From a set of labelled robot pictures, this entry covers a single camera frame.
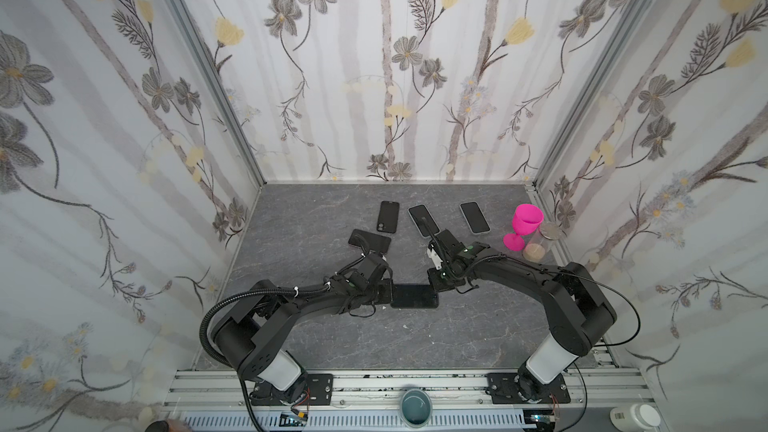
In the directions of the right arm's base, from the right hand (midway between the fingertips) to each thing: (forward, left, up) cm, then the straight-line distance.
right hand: (426, 277), depth 89 cm
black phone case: (-4, +3, -4) cm, 7 cm away
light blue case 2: (+28, -21, -6) cm, 35 cm away
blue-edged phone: (-4, +3, -4) cm, 7 cm away
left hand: (-2, +10, -2) cm, 11 cm away
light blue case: (+23, 0, -2) cm, 23 cm away
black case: (+28, +12, -8) cm, 31 cm away
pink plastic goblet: (+15, -29, +12) cm, 35 cm away
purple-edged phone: (+22, 0, -2) cm, 23 cm away
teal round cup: (-33, +4, -2) cm, 33 cm away
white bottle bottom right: (-34, -43, +8) cm, 56 cm away
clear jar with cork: (+10, -35, +7) cm, 37 cm away
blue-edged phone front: (+28, -21, -6) cm, 35 cm away
